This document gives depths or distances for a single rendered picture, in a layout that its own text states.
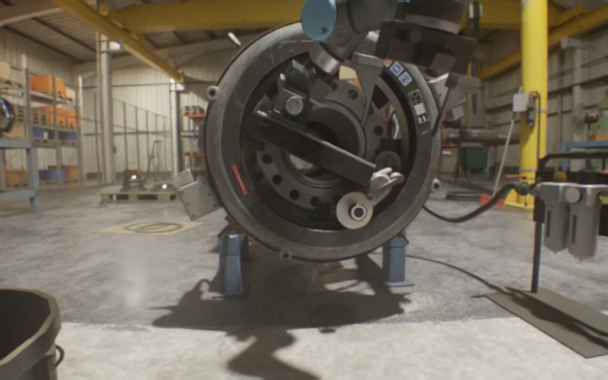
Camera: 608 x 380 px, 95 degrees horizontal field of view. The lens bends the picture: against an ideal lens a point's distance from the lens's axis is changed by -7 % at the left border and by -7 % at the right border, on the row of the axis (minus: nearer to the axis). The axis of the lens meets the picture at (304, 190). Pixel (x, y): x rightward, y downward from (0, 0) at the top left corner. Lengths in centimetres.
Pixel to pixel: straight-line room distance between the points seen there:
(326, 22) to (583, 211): 95
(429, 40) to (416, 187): 60
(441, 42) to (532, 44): 416
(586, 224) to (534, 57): 352
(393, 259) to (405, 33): 109
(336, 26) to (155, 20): 1324
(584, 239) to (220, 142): 114
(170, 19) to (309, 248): 1301
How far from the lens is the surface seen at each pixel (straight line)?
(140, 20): 1410
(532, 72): 454
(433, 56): 45
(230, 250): 128
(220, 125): 90
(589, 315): 143
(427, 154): 101
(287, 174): 101
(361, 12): 68
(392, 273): 141
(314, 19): 72
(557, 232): 130
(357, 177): 90
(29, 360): 40
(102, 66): 1369
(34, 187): 492
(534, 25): 470
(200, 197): 94
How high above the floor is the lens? 53
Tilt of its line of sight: 5 degrees down
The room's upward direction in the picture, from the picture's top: 1 degrees counter-clockwise
